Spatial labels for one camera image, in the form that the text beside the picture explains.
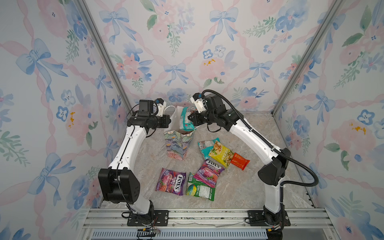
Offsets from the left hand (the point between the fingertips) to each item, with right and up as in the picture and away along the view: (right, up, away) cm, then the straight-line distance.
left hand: (171, 118), depth 81 cm
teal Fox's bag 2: (+20, -17, +16) cm, 31 cm away
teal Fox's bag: (+9, -3, -5) cm, 10 cm away
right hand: (+10, +1, -5) cm, 11 cm away
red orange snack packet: (+41, -26, +11) cm, 50 cm away
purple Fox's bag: (+21, -30, +4) cm, 37 cm away
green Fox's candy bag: (+15, -38, -1) cm, 41 cm away
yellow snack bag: (+30, -21, +11) cm, 38 cm away
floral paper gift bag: (+4, -12, -1) cm, 13 cm away
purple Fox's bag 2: (0, -35, +2) cm, 35 cm away
